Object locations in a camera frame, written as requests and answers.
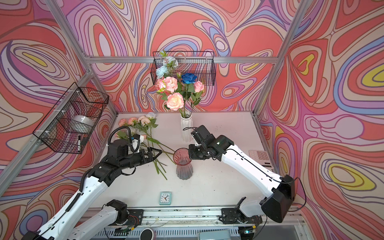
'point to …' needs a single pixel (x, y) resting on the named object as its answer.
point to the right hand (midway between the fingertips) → (192, 158)
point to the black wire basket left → (68, 126)
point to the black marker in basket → (79, 144)
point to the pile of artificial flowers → (142, 125)
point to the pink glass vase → (181, 159)
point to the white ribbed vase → (186, 127)
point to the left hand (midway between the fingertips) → (158, 153)
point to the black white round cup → (146, 234)
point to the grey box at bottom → (217, 234)
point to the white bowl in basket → (82, 123)
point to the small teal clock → (165, 198)
